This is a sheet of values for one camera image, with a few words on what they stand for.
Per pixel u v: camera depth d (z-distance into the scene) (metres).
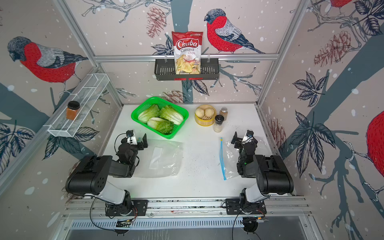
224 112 1.04
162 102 1.14
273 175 0.46
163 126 0.95
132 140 0.78
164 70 0.95
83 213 0.73
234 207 0.73
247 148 0.71
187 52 0.85
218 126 1.00
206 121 1.05
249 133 0.76
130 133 0.79
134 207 0.73
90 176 0.45
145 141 0.85
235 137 0.87
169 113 1.03
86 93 0.86
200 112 1.06
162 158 0.92
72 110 0.66
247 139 0.76
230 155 0.90
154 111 1.04
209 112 1.07
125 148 0.71
